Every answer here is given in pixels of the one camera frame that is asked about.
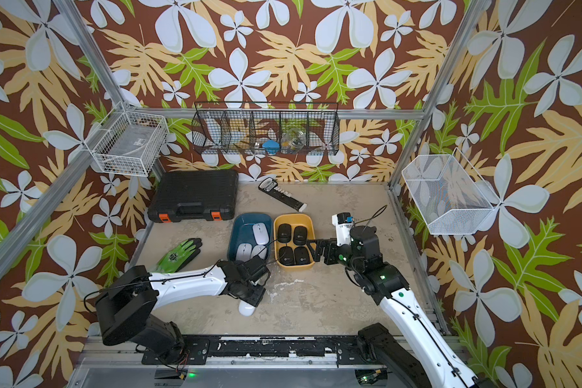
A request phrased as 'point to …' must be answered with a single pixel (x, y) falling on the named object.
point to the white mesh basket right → (448, 193)
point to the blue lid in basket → (272, 147)
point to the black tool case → (194, 195)
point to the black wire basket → (247, 128)
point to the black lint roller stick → (270, 186)
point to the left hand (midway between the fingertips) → (258, 294)
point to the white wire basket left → (128, 142)
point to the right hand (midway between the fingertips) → (316, 240)
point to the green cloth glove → (177, 258)
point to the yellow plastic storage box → (293, 220)
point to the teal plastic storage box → (242, 232)
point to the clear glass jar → (293, 141)
